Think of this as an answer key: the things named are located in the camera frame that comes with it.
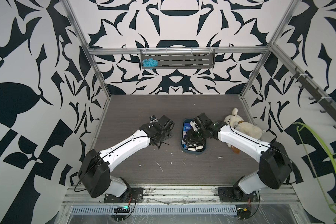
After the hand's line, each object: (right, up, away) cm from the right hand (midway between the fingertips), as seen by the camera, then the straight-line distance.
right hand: (184, 138), depth 83 cm
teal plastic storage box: (+3, -1, -7) cm, 7 cm away
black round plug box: (+28, -35, -12) cm, 47 cm away
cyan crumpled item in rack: (-21, +47, +8) cm, 52 cm away
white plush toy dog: (+36, +8, +10) cm, 38 cm away
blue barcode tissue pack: (+3, +5, +11) cm, 12 cm away
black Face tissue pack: (+8, -6, +2) cm, 11 cm away
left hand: (-12, +4, 0) cm, 13 cm away
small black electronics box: (-32, -35, -10) cm, 48 cm away
